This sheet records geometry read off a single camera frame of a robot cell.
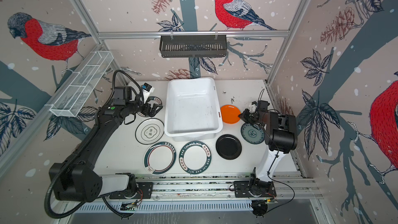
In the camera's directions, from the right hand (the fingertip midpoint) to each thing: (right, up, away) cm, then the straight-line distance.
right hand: (240, 116), depth 100 cm
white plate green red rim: (-49, -21, -16) cm, 56 cm away
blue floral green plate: (+5, -10, -7) cm, 13 cm away
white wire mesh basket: (-87, +13, -27) cm, 92 cm away
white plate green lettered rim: (-29, -20, -16) cm, 39 cm away
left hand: (-51, +11, -21) cm, 56 cm away
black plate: (-10, -16, -12) cm, 22 cm away
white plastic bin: (-32, +2, +4) cm, 32 cm away
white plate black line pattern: (-59, -8, -5) cm, 59 cm away
